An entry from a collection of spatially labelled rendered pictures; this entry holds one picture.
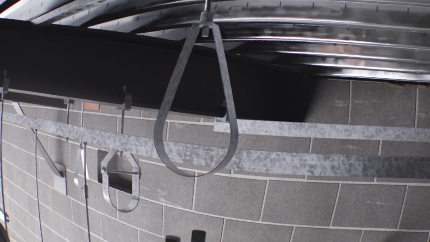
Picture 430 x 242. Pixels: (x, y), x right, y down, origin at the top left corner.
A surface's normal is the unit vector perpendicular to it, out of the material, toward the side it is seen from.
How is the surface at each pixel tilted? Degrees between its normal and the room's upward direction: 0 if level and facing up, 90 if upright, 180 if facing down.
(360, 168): 90
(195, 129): 90
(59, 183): 90
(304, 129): 90
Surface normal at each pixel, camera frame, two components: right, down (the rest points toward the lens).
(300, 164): -0.70, -0.10
